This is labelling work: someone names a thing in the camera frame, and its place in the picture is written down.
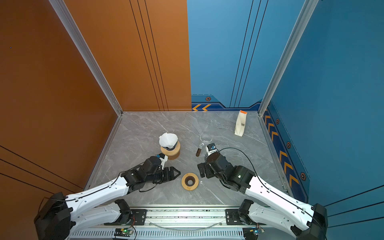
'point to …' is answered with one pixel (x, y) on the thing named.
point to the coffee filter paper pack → (240, 123)
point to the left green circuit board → (123, 232)
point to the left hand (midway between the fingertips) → (178, 175)
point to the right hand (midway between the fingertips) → (205, 164)
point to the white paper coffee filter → (168, 140)
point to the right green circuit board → (252, 233)
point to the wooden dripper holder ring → (173, 152)
